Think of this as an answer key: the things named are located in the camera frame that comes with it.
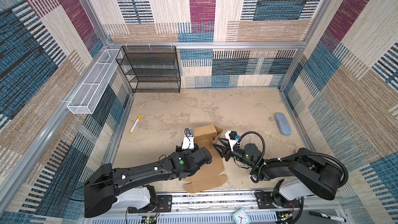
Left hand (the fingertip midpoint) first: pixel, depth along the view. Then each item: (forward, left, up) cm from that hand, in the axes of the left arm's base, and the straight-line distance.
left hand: (188, 140), depth 78 cm
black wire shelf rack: (+54, +28, +2) cm, 61 cm away
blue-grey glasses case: (+16, -58, -12) cm, 62 cm away
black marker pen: (-32, -64, -13) cm, 73 cm away
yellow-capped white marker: (+19, +36, -15) cm, 43 cm away
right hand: (0, -14, -4) cm, 15 cm away
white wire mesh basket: (+11, +44, +19) cm, 50 cm away
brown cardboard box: (-13, -13, -15) cm, 24 cm away
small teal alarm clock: (-31, -23, -13) cm, 40 cm away
